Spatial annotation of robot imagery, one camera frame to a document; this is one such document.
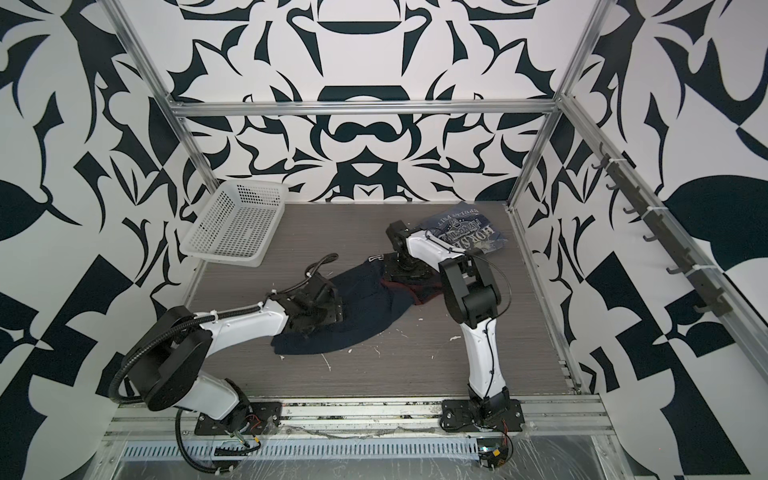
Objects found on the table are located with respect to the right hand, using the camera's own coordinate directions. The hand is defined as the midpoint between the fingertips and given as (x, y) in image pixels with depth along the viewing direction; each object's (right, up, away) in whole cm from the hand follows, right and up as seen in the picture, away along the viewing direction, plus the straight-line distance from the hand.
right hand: (403, 275), depth 100 cm
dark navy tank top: (-9, -9, -10) cm, 16 cm away
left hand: (-20, -9, -10) cm, 24 cm away
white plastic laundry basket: (-60, +18, +13) cm, 64 cm away
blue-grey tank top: (+21, +17, +9) cm, 28 cm away
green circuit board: (+19, -37, -29) cm, 51 cm away
